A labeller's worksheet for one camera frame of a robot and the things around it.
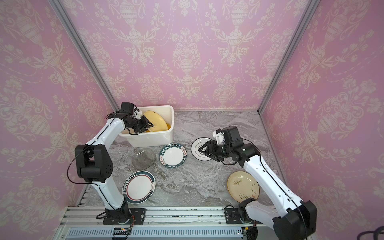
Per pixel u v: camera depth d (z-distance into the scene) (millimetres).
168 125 1050
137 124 793
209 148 656
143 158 947
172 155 966
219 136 709
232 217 730
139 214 746
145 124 818
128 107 745
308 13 703
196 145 1003
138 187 872
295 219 371
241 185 838
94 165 498
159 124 1032
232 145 566
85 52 860
